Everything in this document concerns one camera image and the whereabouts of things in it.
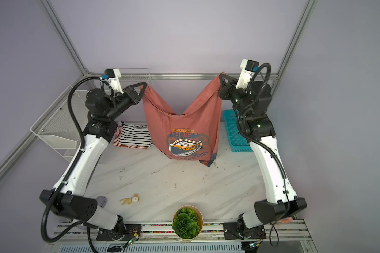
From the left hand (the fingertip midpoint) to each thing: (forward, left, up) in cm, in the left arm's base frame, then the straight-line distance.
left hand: (145, 86), depth 63 cm
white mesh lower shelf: (-14, +42, -29) cm, 53 cm away
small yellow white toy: (-29, +12, -49) cm, 58 cm away
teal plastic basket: (+6, -49, -46) cm, 67 cm away
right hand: (-2, -28, +6) cm, 28 cm away
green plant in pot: (-42, -17, -39) cm, 60 cm away
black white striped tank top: (+10, +21, -44) cm, 49 cm away
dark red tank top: (-9, -19, -20) cm, 29 cm away
